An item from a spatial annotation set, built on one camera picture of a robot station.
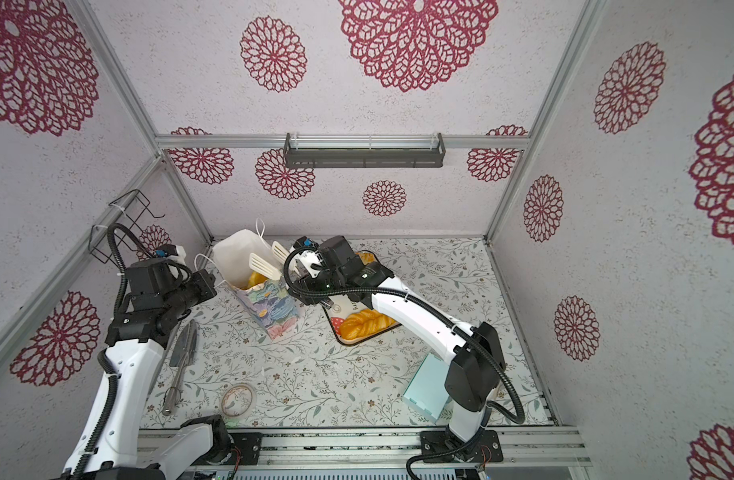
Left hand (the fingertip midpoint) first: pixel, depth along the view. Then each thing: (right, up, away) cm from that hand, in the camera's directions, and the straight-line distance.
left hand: (214, 282), depth 75 cm
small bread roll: (+6, 0, +12) cm, 14 cm away
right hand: (+21, +1, -1) cm, 21 cm away
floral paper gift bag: (+12, -6, +7) cm, 15 cm away
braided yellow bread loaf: (+37, -14, +18) cm, 44 cm away
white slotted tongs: (+15, +4, -5) cm, 16 cm away
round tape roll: (+3, -33, +6) cm, 33 cm away
